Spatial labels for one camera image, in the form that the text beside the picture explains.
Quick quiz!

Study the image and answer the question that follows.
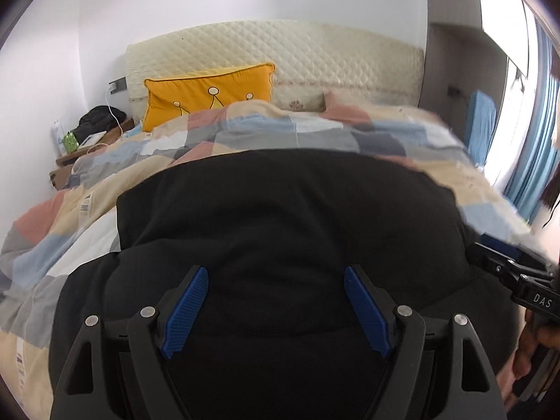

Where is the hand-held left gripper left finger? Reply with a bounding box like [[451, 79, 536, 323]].
[[50, 265, 210, 420]]

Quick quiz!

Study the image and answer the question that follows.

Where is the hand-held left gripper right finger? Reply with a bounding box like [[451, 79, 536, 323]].
[[343, 265, 508, 420]]

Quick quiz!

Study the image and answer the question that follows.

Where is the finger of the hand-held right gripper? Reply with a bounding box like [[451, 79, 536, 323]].
[[479, 232, 552, 272], [466, 243, 556, 289]]

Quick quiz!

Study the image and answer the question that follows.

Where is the black puffer jacket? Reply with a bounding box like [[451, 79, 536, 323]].
[[48, 149, 526, 420]]

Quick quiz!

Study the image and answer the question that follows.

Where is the person's right hand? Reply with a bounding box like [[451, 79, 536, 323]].
[[512, 308, 560, 383]]

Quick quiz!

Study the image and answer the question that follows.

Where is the blue curtain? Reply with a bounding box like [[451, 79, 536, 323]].
[[503, 22, 560, 224]]

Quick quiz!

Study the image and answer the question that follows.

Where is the pastel checked quilt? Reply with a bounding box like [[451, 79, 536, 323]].
[[0, 100, 547, 416]]

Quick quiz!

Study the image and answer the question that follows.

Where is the wooden nightstand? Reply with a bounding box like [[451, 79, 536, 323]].
[[49, 116, 136, 191]]

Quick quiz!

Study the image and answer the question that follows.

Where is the white book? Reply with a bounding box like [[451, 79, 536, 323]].
[[76, 130, 108, 149]]

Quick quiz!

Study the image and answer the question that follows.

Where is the grey white wardrobe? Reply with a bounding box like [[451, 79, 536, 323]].
[[424, 0, 539, 110]]

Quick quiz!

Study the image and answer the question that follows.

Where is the black bag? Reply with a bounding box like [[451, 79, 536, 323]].
[[72, 105, 127, 141]]

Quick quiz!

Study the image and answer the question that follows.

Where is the white spray bottle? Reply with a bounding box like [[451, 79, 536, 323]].
[[51, 120, 66, 156]]

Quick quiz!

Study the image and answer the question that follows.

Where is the yellow cushion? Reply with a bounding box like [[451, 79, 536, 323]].
[[143, 62, 276, 132]]

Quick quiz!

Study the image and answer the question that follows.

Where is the beige flower pillow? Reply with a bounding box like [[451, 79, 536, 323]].
[[271, 85, 327, 112]]

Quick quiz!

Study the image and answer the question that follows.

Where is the cream quilted headboard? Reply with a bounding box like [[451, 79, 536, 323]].
[[125, 20, 426, 117]]

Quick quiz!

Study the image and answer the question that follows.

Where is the white charging cable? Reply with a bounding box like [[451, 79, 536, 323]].
[[87, 88, 124, 154]]

